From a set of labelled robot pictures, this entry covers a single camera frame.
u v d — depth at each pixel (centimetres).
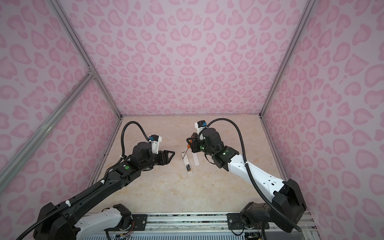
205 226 72
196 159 95
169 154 73
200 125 67
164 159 69
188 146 77
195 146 67
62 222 39
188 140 75
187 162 92
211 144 58
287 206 40
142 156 60
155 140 70
